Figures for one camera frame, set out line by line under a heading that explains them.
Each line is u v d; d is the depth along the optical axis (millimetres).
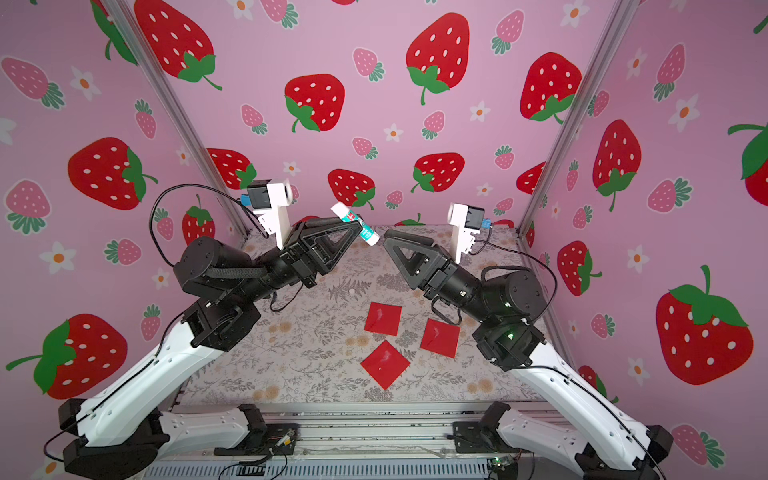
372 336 927
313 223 406
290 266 370
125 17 684
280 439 721
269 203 362
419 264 401
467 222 410
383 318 956
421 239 452
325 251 399
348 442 747
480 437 657
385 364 863
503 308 378
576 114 860
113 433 383
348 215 390
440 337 929
